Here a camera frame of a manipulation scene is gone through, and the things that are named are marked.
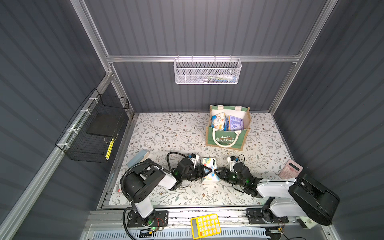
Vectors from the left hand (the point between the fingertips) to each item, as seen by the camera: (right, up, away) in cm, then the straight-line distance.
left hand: (212, 175), depth 83 cm
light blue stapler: (-43, +9, +8) cm, 45 cm away
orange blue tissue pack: (+6, +31, +8) cm, 32 cm away
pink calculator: (+48, +1, +6) cm, 49 cm away
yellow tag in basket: (-49, +17, -15) cm, 54 cm away
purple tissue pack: (+15, +30, +9) cm, 34 cm away
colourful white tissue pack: (0, +6, +4) cm, 7 cm away
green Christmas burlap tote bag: (+13, +19, +8) cm, 25 cm away
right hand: (+3, +1, +2) cm, 4 cm away
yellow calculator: (-4, -20, -12) cm, 24 cm away
